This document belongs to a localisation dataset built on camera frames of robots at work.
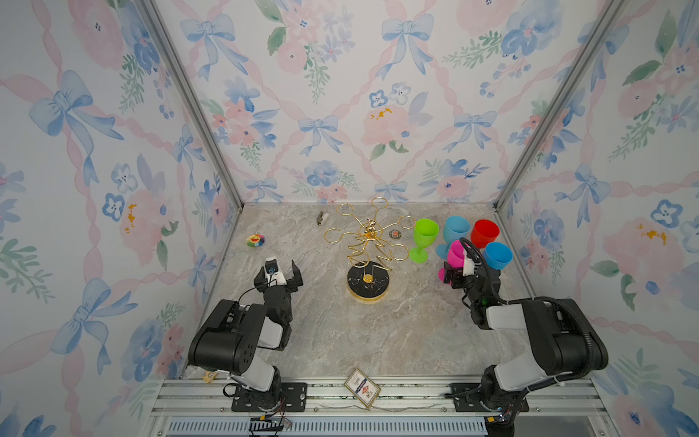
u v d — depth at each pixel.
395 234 1.10
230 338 0.45
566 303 0.50
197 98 0.87
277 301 0.68
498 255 0.89
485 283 0.71
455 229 0.92
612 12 0.69
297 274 0.84
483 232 0.90
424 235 0.91
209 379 0.76
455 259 0.84
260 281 0.79
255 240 1.07
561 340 0.45
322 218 1.13
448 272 0.86
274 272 0.75
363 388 0.75
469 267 0.82
